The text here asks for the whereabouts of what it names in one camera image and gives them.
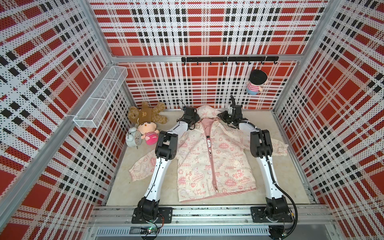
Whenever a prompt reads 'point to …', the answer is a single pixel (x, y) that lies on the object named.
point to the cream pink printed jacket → (214, 159)
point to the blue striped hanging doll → (257, 78)
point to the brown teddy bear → (146, 114)
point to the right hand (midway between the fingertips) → (219, 112)
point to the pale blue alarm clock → (133, 137)
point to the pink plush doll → (148, 130)
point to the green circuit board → (150, 230)
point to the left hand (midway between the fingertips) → (200, 114)
